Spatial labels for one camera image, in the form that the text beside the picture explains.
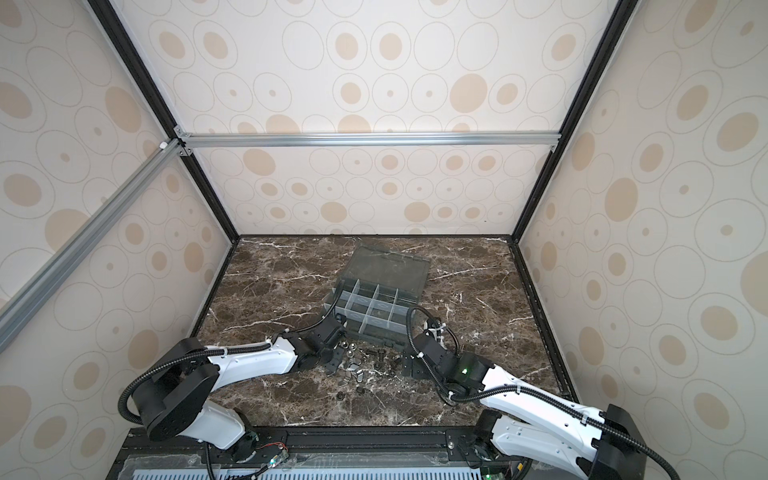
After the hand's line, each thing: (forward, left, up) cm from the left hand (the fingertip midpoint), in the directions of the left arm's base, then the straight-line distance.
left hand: (345, 349), depth 89 cm
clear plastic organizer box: (+18, -9, +3) cm, 20 cm away
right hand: (-5, -21, +7) cm, 23 cm away
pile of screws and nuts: (-4, -5, -1) cm, 7 cm away
